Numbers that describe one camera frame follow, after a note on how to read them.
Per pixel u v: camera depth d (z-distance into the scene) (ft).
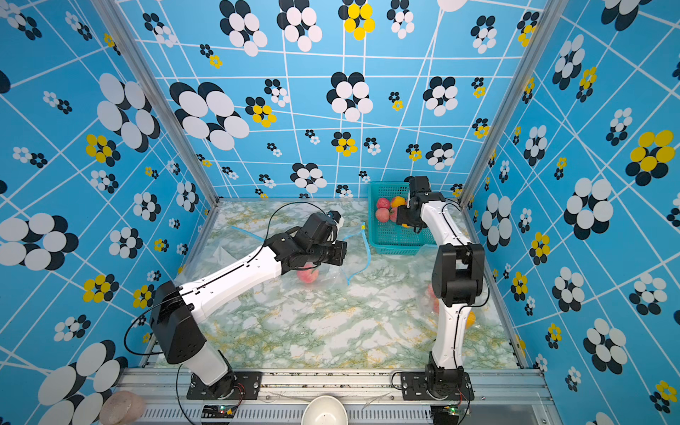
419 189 2.56
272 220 3.67
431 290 1.96
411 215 2.40
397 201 3.68
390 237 3.55
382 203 3.70
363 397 2.38
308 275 2.92
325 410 2.24
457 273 1.77
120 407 2.29
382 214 3.55
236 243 3.47
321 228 1.96
